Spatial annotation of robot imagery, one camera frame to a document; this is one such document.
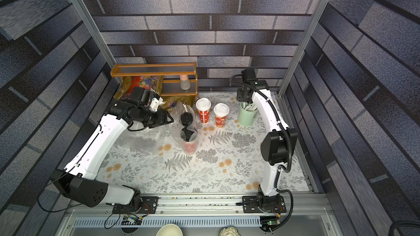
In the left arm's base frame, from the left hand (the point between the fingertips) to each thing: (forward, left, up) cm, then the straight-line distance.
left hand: (169, 119), depth 74 cm
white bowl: (-40, -3, -23) cm, 46 cm away
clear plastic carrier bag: (+1, -5, -9) cm, 10 cm away
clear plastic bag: (+3, +21, -27) cm, 35 cm away
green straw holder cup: (+15, -40, -18) cm, 46 cm away
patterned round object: (-40, -28, -25) cm, 54 cm away
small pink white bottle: (+33, -2, -6) cm, 34 cm away
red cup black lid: (+6, -6, -8) cm, 12 cm away
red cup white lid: (+16, -15, -8) cm, 24 cm away
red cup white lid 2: (+13, -25, -9) cm, 29 cm away
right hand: (+19, -38, -3) cm, 42 cm away
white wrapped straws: (+19, -43, -12) cm, 48 cm away
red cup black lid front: (-6, -9, -5) cm, 12 cm away
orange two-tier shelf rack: (+35, +8, -13) cm, 38 cm away
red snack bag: (+33, +17, -7) cm, 38 cm away
